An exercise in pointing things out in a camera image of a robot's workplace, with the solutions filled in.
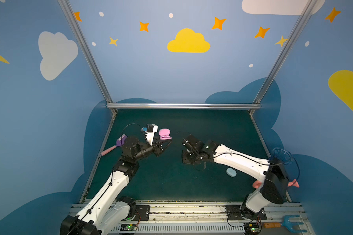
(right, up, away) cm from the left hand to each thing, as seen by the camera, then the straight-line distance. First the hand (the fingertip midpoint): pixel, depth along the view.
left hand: (170, 140), depth 70 cm
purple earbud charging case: (-3, +3, +1) cm, 4 cm away
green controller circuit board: (-21, -43, 0) cm, 48 cm away
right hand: (+6, -11, +9) cm, 16 cm away
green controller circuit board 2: (+40, -44, +1) cm, 60 cm away
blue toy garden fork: (+58, -41, +1) cm, 71 cm away
